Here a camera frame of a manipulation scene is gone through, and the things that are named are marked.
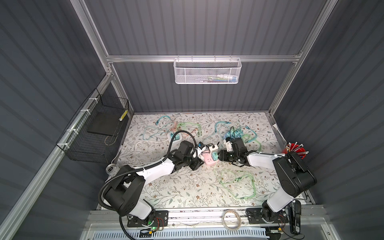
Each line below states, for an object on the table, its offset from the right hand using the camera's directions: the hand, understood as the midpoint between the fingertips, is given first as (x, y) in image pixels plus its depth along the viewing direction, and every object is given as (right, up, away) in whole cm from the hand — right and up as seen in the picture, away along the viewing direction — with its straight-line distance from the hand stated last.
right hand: (221, 156), depth 94 cm
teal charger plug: (-4, +2, -5) cm, 7 cm away
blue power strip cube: (+9, +15, +4) cm, 17 cm away
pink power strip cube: (-8, -1, -3) cm, 9 cm away
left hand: (-14, 0, -7) cm, 15 cm away
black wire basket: (-67, +15, -21) cm, 71 cm away
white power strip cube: (-29, +11, +6) cm, 31 cm away
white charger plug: (-4, +5, -4) cm, 8 cm away
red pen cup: (+42, +6, -10) cm, 44 cm away
